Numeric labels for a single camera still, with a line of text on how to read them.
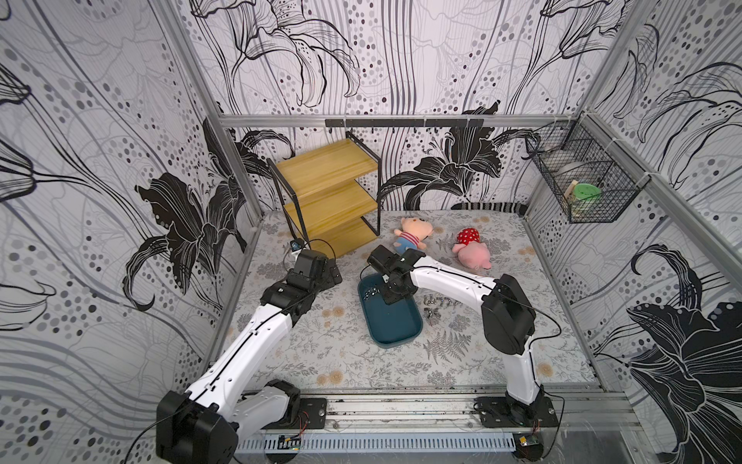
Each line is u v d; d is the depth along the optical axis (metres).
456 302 0.56
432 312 0.91
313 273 0.60
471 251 0.99
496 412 0.68
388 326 0.84
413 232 1.04
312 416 0.73
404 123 0.92
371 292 0.93
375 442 0.76
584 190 0.79
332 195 1.02
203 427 0.37
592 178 0.80
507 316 0.49
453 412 0.75
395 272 0.64
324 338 0.86
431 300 0.93
